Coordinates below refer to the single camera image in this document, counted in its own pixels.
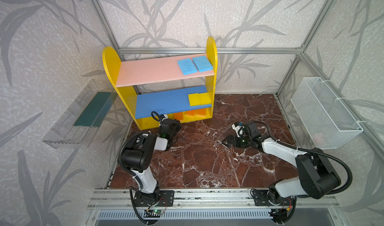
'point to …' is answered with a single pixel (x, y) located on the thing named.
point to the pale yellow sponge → (178, 116)
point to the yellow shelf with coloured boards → (181, 87)
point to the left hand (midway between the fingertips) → (183, 115)
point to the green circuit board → (156, 212)
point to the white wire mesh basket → (328, 122)
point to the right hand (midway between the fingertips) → (228, 137)
